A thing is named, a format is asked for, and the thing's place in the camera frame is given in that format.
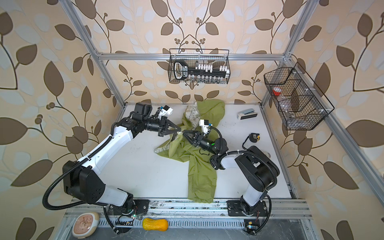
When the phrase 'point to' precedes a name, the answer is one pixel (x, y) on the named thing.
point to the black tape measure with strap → (254, 137)
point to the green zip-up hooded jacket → (200, 117)
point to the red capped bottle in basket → (277, 91)
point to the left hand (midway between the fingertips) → (180, 129)
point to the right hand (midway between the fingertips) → (182, 134)
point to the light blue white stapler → (246, 114)
